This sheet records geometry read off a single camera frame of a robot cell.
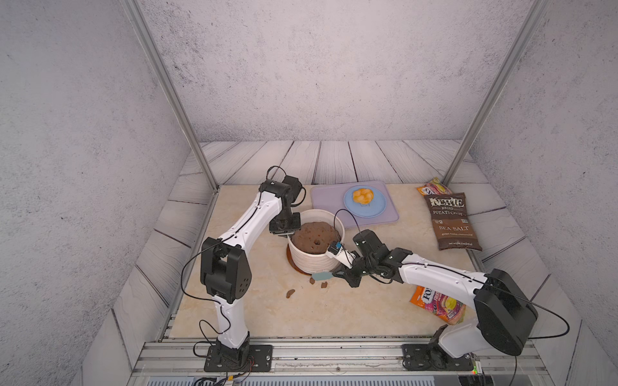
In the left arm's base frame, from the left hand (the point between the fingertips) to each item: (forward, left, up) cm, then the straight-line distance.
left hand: (297, 234), depth 86 cm
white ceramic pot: (-9, -5, -6) cm, 11 cm away
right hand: (-12, -14, -4) cm, 19 cm away
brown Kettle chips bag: (+13, -66, -12) cm, 68 cm away
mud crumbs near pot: (-12, -9, -14) cm, 21 cm away
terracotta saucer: (-4, +3, -11) cm, 12 cm away
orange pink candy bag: (-22, -48, -12) cm, 54 cm away
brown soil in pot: (+1, -6, -3) cm, 7 cm away
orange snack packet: (+32, -64, -10) cm, 72 cm away
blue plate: (+21, -33, -13) cm, 41 cm away
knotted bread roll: (+27, -29, -10) cm, 41 cm away
